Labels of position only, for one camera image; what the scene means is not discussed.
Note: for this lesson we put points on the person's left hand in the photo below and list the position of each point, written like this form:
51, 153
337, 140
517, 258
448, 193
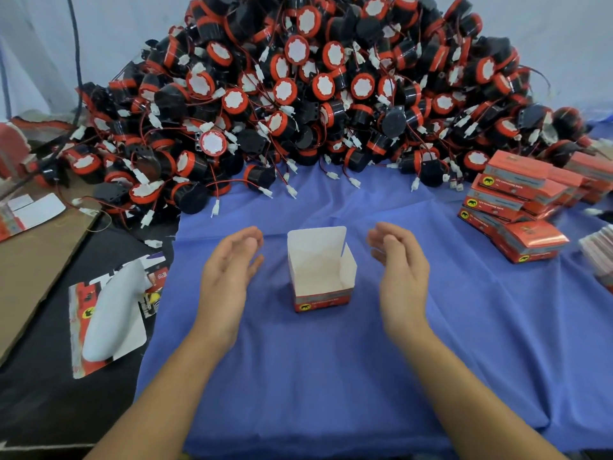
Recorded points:
228, 287

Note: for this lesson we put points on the person's right hand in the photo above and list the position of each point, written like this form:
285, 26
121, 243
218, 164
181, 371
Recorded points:
404, 282

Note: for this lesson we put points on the stack of box blanks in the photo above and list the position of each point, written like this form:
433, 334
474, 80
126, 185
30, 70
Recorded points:
599, 256

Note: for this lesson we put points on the pile of black red buzzers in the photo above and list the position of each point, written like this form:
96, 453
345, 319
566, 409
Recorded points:
316, 91

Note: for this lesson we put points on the person's right forearm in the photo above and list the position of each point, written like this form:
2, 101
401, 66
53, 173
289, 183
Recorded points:
474, 407

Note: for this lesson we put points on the person's left forearm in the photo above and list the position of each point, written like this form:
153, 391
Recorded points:
158, 407

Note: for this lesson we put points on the blue table cloth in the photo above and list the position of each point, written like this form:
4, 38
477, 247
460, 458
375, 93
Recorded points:
498, 340

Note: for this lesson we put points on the brown cardboard piece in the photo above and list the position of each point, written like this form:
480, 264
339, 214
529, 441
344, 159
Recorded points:
29, 273

